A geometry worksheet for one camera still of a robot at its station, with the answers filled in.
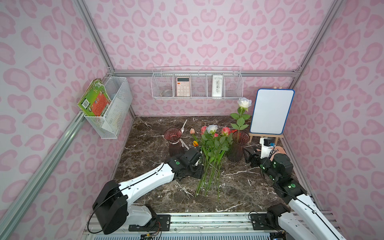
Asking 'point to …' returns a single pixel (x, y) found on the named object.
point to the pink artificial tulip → (192, 131)
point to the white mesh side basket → (110, 125)
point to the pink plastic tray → (277, 149)
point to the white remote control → (217, 85)
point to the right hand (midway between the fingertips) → (247, 147)
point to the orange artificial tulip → (195, 143)
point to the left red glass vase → (173, 134)
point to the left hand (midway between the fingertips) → (200, 168)
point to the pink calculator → (183, 86)
